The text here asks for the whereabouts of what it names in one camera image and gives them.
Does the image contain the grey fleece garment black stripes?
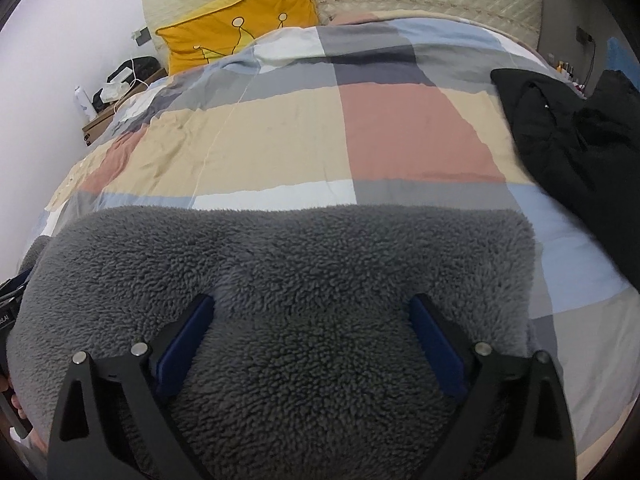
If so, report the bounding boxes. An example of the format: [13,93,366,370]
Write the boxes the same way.
[6,206,535,479]

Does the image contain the person's left hand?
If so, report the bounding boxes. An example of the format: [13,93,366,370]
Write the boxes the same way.
[11,394,48,455]

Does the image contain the wooden nightstand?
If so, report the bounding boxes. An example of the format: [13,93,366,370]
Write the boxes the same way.
[82,68,167,146]

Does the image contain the black bag on nightstand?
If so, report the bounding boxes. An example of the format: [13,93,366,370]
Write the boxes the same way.
[92,56,160,112]

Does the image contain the black garment on bed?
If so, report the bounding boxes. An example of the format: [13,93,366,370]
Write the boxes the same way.
[490,68,639,286]

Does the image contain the plaid patchwork duvet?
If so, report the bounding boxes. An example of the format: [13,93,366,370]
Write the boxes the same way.
[36,11,639,468]

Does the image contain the blue chair back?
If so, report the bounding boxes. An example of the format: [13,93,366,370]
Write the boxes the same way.
[605,37,640,88]

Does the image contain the yellow crown pillow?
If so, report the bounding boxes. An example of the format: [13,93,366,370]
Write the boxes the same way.
[156,0,320,75]

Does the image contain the white bottle by wall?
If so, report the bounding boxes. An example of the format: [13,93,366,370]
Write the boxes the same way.
[74,86,96,122]

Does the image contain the white charger with cable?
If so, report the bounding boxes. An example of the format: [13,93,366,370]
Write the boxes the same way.
[99,56,155,104]

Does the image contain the wall power socket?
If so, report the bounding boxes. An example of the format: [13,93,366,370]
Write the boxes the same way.
[132,27,151,47]

